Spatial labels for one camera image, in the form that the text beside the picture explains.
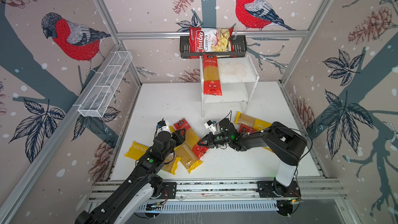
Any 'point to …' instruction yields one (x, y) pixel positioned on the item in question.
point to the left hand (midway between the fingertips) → (183, 131)
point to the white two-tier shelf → (239, 81)
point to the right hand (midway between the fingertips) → (196, 148)
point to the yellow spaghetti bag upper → (184, 150)
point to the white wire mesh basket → (98, 99)
